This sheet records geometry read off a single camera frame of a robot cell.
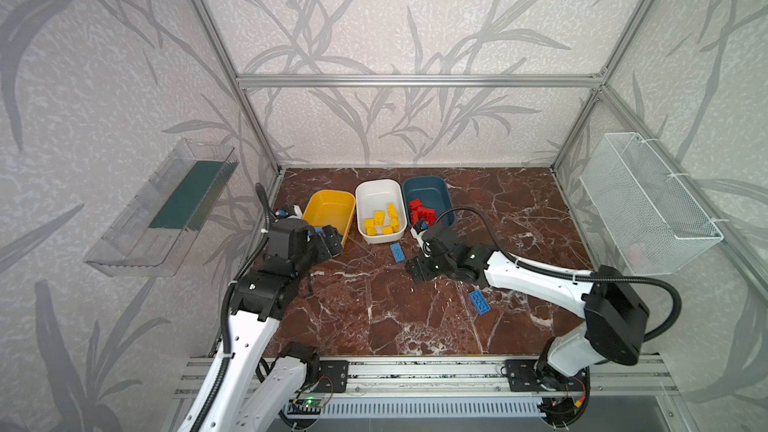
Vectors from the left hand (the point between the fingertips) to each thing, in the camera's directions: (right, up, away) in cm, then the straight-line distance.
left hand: (328, 228), depth 72 cm
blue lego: (+17, -11, +24) cm, 31 cm away
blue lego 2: (+40, -22, +12) cm, 48 cm away
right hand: (+22, -8, +12) cm, 26 cm away
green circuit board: (-4, -42, -1) cm, 42 cm away
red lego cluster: (+24, +2, +32) cm, 40 cm away
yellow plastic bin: (-9, +3, +35) cm, 37 cm away
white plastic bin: (+8, +8, +36) cm, 38 cm away
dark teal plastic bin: (+30, +8, +40) cm, 50 cm away
